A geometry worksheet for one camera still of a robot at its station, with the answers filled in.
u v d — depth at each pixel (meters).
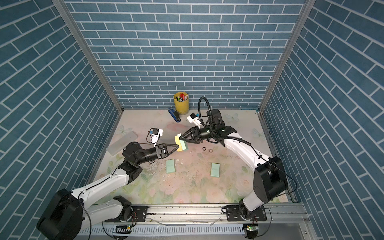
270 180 0.43
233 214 0.73
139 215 0.74
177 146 0.68
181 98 1.12
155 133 0.68
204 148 0.99
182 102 1.08
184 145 0.68
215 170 0.87
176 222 0.72
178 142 0.68
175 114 1.12
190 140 0.66
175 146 0.68
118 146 0.99
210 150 0.97
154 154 0.65
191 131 0.67
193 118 0.71
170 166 0.89
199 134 0.66
